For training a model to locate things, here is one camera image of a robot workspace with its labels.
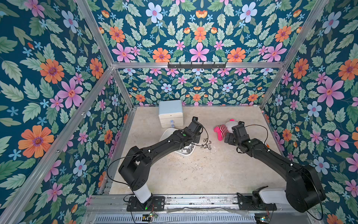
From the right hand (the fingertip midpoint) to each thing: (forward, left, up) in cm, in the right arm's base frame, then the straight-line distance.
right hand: (233, 136), depth 89 cm
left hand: (0, +23, +3) cm, 24 cm away
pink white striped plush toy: (+7, +5, -3) cm, 9 cm away
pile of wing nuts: (-5, +29, -9) cm, 31 cm away
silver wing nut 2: (+1, +14, -11) cm, 18 cm away
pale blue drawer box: (+14, +42, +6) cm, 44 cm away
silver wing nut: (+3, +17, -10) cm, 20 cm away
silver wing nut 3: (-2, +16, -10) cm, 19 cm away
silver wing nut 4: (-3, +14, -11) cm, 18 cm away
